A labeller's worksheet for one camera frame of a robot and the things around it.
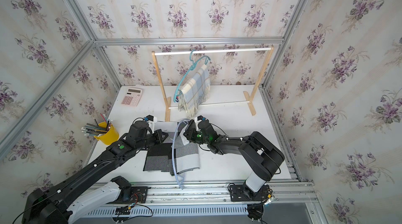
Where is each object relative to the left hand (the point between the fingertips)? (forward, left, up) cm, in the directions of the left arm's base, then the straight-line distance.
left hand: (171, 137), depth 77 cm
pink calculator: (+38, +35, -13) cm, 53 cm away
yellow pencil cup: (+6, +37, -11) cm, 39 cm away
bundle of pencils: (+5, +43, -1) cm, 44 cm away
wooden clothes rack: (+33, -50, -11) cm, 61 cm away
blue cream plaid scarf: (+25, -12, +5) cm, 28 cm away
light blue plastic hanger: (-16, -4, -10) cm, 20 cm away
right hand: (+4, -6, -6) cm, 9 cm away
